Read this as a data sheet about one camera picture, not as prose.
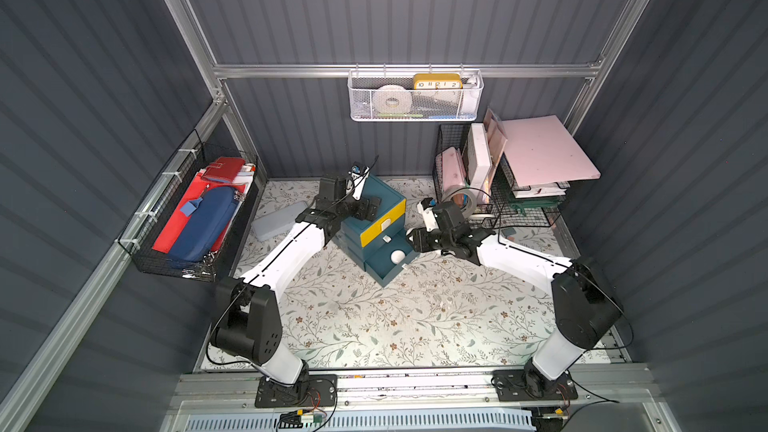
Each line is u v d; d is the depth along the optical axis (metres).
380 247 0.91
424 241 0.79
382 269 0.91
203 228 0.69
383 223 0.83
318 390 0.74
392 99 0.83
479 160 0.91
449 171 1.07
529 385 0.66
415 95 0.89
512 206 0.99
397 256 0.96
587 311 0.46
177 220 0.71
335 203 0.65
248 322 0.44
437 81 0.87
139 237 0.61
